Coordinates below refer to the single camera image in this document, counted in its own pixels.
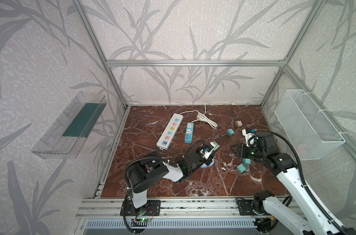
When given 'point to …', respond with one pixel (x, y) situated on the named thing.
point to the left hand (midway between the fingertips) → (216, 143)
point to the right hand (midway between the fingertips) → (233, 143)
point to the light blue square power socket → (205, 166)
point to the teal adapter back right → (230, 132)
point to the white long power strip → (168, 134)
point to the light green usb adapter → (215, 145)
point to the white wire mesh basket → (312, 136)
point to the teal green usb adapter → (241, 167)
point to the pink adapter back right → (238, 123)
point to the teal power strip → (189, 132)
